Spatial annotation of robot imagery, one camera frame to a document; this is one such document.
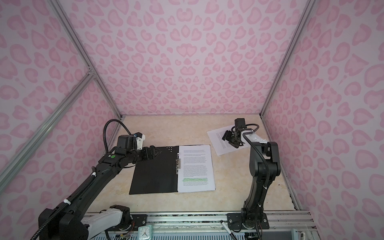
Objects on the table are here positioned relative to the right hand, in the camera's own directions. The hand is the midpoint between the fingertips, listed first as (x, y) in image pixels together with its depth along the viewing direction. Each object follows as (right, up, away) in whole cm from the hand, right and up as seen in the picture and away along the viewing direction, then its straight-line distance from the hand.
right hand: (226, 138), depth 99 cm
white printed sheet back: (-2, -6, +2) cm, 7 cm away
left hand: (-43, -5, -18) cm, 47 cm away
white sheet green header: (-20, -20, -9) cm, 30 cm away
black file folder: (-43, -22, -9) cm, 49 cm away
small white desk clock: (-43, -42, -30) cm, 67 cm away
